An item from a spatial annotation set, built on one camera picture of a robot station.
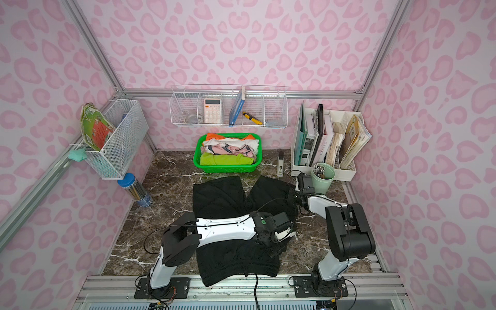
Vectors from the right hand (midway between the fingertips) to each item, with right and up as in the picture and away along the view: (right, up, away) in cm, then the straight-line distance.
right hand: (290, 192), depth 97 cm
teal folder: (+3, +26, -11) cm, 29 cm away
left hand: (-8, -20, -17) cm, 27 cm away
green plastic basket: (-25, +12, +7) cm, 29 cm away
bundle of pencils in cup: (+12, +11, -9) cm, 19 cm away
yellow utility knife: (-19, +37, +1) cm, 42 cm away
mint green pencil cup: (+13, +4, -8) cm, 16 cm away
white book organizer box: (+13, +26, -13) cm, 32 cm away
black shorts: (-31, -3, +1) cm, 31 cm away
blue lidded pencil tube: (-71, +3, -11) cm, 72 cm away
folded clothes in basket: (-37, +22, +8) cm, 44 cm away
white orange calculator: (-38, +40, -2) cm, 56 cm away
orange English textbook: (+32, +30, -3) cm, 44 cm away
